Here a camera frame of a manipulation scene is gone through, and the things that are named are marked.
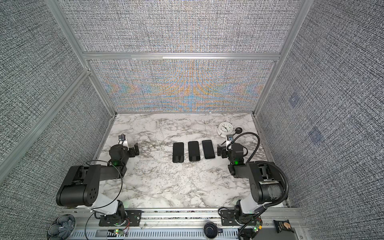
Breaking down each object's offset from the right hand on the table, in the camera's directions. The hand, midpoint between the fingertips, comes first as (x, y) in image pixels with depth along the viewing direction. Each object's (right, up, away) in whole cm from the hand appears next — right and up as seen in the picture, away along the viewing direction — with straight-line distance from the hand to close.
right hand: (227, 142), depth 95 cm
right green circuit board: (+7, -37, -25) cm, 46 cm away
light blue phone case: (-12, -5, +4) cm, 13 cm away
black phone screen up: (-21, -7, +3) cm, 22 cm away
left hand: (-62, -1, -1) cm, 62 cm away
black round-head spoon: (+11, +7, +12) cm, 18 cm away
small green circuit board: (-57, -39, -25) cm, 73 cm away
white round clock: (+1, +9, +10) cm, 14 cm away
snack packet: (+20, -36, -25) cm, 48 cm away
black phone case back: (-21, -7, +3) cm, 22 cm away
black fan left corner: (-83, -37, -26) cm, 94 cm away
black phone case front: (-32, -6, +3) cm, 32 cm away
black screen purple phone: (-12, -5, +4) cm, 13 cm away
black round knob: (-14, -38, -24) cm, 48 cm away
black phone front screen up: (-32, -6, +3) cm, 32 cm away
